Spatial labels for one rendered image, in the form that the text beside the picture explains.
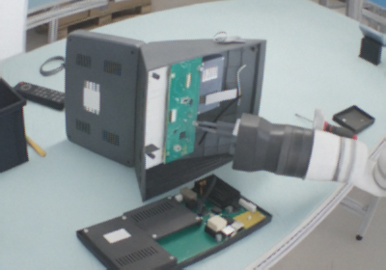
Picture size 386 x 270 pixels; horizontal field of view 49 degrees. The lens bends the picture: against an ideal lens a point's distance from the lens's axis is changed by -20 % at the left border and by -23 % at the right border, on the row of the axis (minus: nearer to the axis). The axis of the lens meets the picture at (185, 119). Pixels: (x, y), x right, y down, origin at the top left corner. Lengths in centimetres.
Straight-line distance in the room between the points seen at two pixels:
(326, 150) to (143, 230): 28
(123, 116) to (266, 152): 22
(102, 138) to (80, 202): 14
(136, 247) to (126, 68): 27
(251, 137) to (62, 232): 30
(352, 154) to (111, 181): 39
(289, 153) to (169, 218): 19
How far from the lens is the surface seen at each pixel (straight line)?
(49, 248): 66
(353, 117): 111
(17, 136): 80
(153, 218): 69
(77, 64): 81
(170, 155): 76
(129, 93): 76
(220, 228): 68
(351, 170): 71
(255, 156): 71
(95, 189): 77
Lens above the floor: 147
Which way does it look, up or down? 29 degrees down
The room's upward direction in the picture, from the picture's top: 5 degrees clockwise
